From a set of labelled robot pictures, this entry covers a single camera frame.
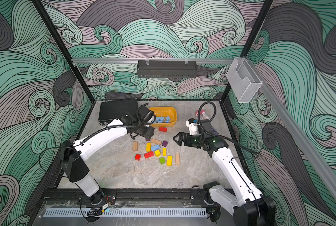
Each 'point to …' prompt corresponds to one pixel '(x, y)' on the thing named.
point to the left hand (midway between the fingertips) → (149, 130)
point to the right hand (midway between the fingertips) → (179, 139)
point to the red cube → (138, 157)
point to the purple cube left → (148, 140)
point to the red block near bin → (163, 129)
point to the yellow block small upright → (164, 151)
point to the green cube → (162, 160)
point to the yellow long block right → (169, 160)
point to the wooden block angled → (156, 141)
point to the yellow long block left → (148, 147)
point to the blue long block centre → (155, 147)
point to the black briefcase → (111, 110)
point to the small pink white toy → (202, 112)
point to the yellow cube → (157, 153)
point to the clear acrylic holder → (244, 81)
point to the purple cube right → (164, 143)
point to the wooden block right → (177, 160)
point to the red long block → (148, 154)
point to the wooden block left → (135, 146)
